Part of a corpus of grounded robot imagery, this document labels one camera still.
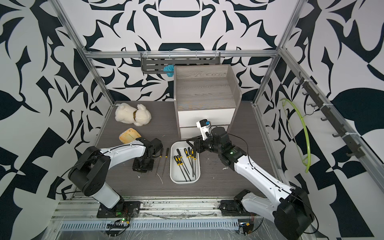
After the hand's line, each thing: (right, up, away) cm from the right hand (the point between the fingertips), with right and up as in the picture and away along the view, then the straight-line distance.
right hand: (189, 138), depth 75 cm
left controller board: (-33, -41, -2) cm, 52 cm away
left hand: (-26, -19, +11) cm, 34 cm away
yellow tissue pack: (-39, -1, +22) cm, 45 cm away
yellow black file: (-14, -14, +17) cm, 26 cm away
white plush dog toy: (-43, +13, +24) cm, 51 cm away
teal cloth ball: (-12, +39, +16) cm, 44 cm away
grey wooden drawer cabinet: (+7, +24, +8) cm, 26 cm away
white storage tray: (-3, -17, +14) cm, 22 cm away
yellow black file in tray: (-7, -17, +14) cm, 23 cm away
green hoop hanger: (+51, -9, -6) cm, 52 cm away
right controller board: (+27, -41, -4) cm, 49 cm away
